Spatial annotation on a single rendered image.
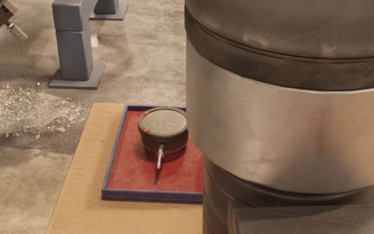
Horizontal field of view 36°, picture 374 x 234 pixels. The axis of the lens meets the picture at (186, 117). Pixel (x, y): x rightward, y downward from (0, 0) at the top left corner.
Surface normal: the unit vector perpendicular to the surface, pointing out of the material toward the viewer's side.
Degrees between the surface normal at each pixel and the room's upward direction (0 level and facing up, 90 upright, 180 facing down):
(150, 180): 0
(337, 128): 90
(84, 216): 0
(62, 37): 90
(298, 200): 90
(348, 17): 90
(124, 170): 0
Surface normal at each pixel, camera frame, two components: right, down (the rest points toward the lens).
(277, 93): -0.44, 0.51
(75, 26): -0.06, 0.55
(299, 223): 0.00, -0.83
